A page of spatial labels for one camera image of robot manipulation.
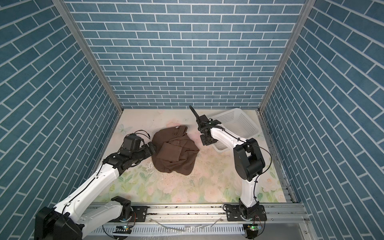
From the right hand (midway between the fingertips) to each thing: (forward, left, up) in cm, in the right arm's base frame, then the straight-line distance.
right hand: (208, 138), depth 94 cm
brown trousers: (-12, +20, +2) cm, 23 cm away
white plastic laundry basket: (+19, -20, -5) cm, 28 cm away
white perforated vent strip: (-48, +13, -9) cm, 50 cm away
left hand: (-14, +31, +6) cm, 35 cm away
